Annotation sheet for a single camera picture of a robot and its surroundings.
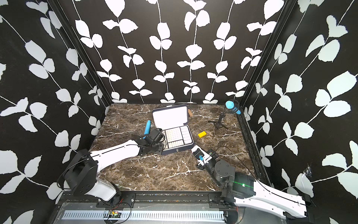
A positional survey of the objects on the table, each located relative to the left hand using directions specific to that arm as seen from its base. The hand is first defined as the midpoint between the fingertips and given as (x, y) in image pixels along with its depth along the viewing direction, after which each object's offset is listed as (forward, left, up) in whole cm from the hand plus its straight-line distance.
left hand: (161, 146), depth 87 cm
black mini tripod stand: (+15, -40, +1) cm, 43 cm away
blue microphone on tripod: (+16, -44, +20) cm, 51 cm away
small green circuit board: (-34, +23, -8) cm, 42 cm away
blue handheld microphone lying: (+18, +12, -5) cm, 23 cm away
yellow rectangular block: (+12, -29, -7) cm, 32 cm away
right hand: (-10, -20, +22) cm, 31 cm away
